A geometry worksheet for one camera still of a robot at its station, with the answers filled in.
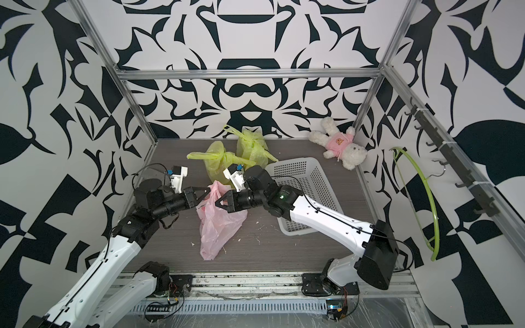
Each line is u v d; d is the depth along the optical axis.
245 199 0.60
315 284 0.74
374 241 0.43
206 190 0.71
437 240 0.59
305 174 1.02
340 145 1.08
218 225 0.74
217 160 0.87
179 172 0.66
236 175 0.64
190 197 0.63
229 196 0.59
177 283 0.73
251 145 0.96
